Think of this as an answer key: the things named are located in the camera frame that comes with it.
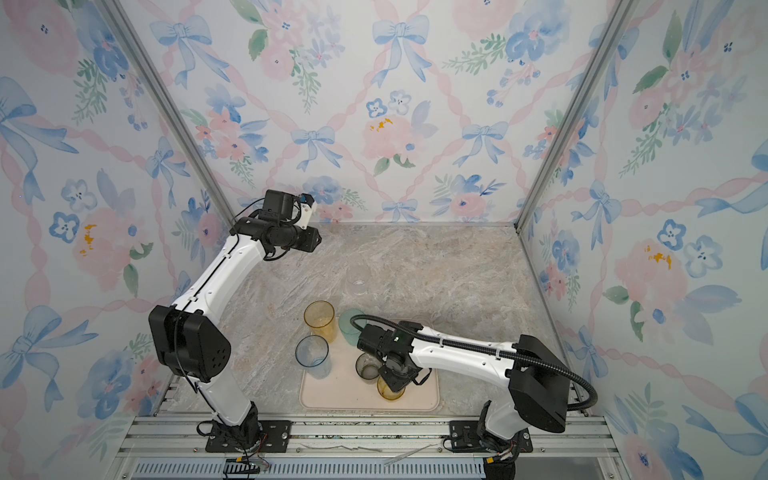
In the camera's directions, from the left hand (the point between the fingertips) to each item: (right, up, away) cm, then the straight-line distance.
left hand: (317, 235), depth 86 cm
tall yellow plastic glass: (0, -24, +4) cm, 24 cm away
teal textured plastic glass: (+12, -23, -17) cm, 31 cm away
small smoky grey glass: (+15, -37, -2) cm, 40 cm away
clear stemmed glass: (+10, -15, +17) cm, 25 cm away
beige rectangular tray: (+8, -44, -2) cm, 44 cm away
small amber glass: (+20, -42, -6) cm, 47 cm away
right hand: (+24, -38, -8) cm, 45 cm away
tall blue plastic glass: (0, -32, -6) cm, 32 cm away
